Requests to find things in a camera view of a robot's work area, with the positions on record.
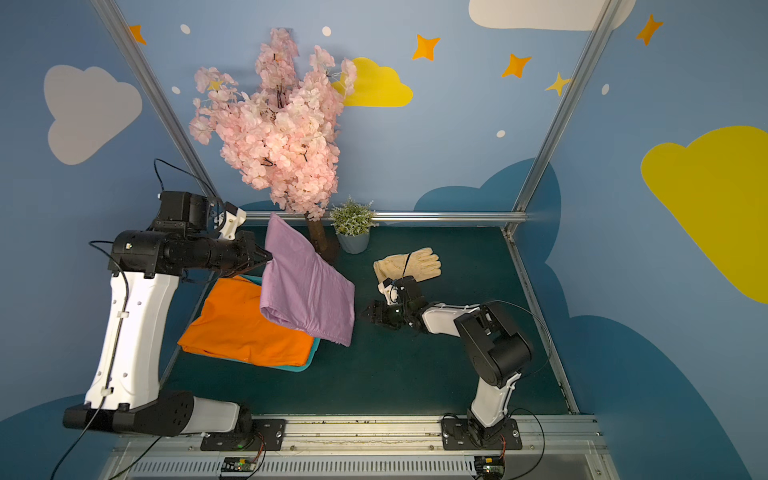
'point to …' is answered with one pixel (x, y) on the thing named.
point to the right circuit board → (490, 466)
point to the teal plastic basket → (257, 279)
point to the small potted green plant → (352, 222)
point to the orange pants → (229, 322)
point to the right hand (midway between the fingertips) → (369, 315)
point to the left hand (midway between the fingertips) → (270, 251)
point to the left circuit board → (238, 464)
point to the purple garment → (300, 290)
